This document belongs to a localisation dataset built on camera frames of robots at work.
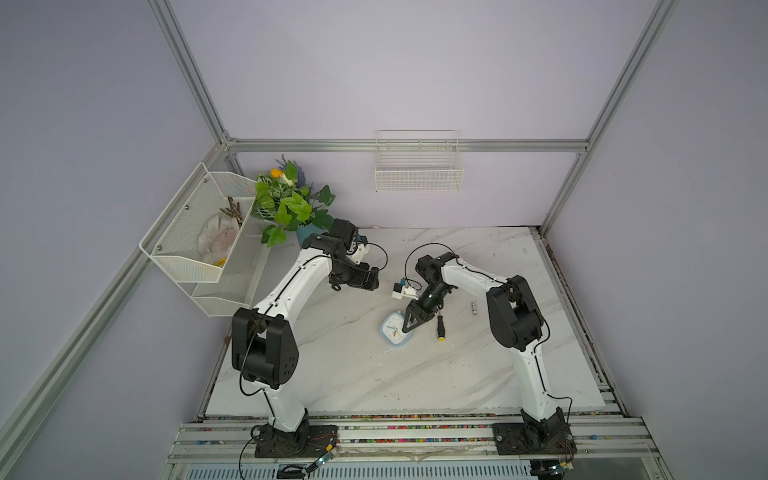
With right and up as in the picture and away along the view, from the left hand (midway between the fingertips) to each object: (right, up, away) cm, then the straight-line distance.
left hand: (363, 281), depth 87 cm
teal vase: (-20, +15, +6) cm, 26 cm away
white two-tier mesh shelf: (-39, +11, -10) cm, 42 cm away
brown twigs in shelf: (-36, +20, -5) cm, 41 cm away
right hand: (+15, -15, +3) cm, 21 cm away
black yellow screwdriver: (+24, -15, +6) cm, 29 cm away
